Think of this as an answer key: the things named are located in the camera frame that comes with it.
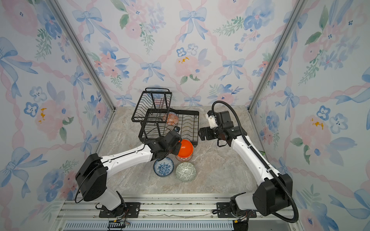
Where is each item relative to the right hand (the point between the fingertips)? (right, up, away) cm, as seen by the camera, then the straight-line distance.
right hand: (205, 130), depth 82 cm
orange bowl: (-11, -11, +4) cm, 16 cm away
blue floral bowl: (-24, -22, +4) cm, 33 cm away
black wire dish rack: (-36, +13, +30) cm, 49 cm away
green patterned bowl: (-11, -25, +4) cm, 28 cm away
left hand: (-16, -8, +3) cm, 18 cm away
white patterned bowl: (-12, -19, +9) cm, 24 cm away
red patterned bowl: (-22, +7, +25) cm, 34 cm away
